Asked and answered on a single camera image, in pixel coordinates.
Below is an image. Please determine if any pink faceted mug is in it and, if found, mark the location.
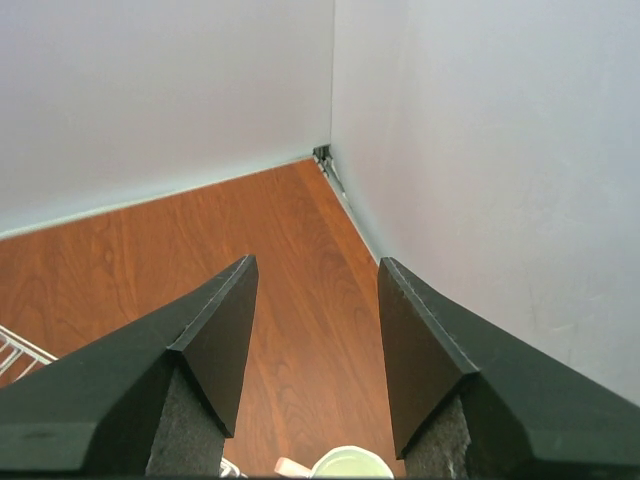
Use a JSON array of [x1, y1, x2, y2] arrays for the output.
[[274, 446, 394, 479]]

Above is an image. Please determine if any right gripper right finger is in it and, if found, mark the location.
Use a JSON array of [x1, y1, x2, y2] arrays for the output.
[[378, 257, 639, 478]]

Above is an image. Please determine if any white wire dish rack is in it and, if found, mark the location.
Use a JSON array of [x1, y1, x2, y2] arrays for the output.
[[0, 326, 57, 387]]

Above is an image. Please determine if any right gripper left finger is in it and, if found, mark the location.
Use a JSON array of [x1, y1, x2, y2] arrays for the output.
[[1, 255, 258, 478]]

